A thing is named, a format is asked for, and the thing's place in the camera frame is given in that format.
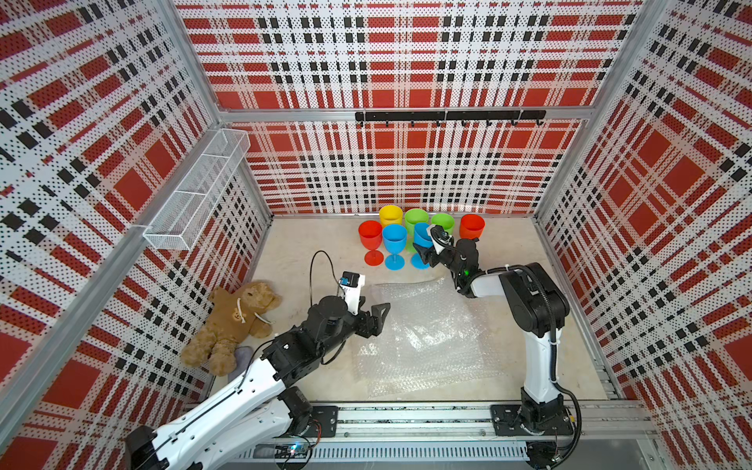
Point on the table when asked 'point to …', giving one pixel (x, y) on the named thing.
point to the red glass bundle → (370, 233)
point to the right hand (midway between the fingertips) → (427, 234)
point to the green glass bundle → (446, 220)
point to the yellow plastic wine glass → (391, 214)
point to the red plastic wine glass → (471, 226)
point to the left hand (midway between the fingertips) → (381, 303)
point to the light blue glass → (395, 239)
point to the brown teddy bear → (231, 314)
